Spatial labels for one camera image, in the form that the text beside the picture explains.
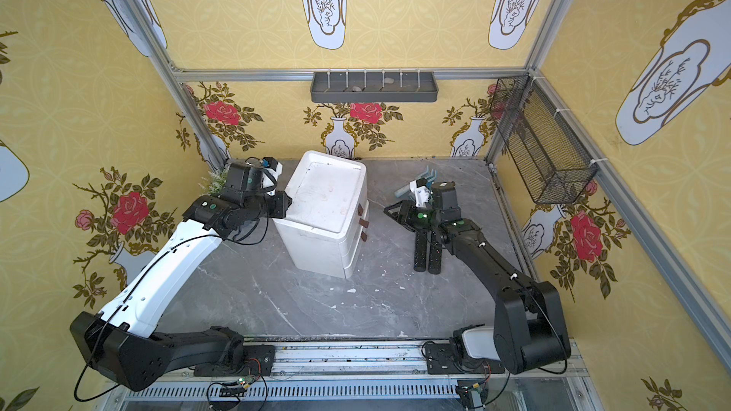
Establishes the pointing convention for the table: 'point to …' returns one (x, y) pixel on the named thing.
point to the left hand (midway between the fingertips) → (288, 200)
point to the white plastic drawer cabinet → (325, 228)
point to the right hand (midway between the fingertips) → (380, 215)
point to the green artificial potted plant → (218, 180)
